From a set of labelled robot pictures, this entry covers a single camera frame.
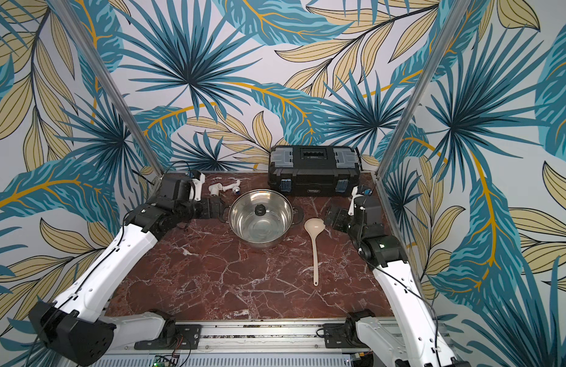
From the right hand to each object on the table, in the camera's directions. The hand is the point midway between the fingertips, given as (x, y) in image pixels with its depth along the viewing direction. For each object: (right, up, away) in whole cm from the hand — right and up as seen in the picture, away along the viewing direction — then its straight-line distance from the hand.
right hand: (339, 211), depth 74 cm
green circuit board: (-56, -47, -3) cm, 73 cm away
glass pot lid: (-27, -3, +14) cm, 31 cm away
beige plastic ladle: (-5, -8, +24) cm, 26 cm away
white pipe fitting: (-49, +8, +30) cm, 59 cm away
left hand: (-42, +1, +2) cm, 42 cm away
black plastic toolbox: (-5, +16, +25) cm, 30 cm away
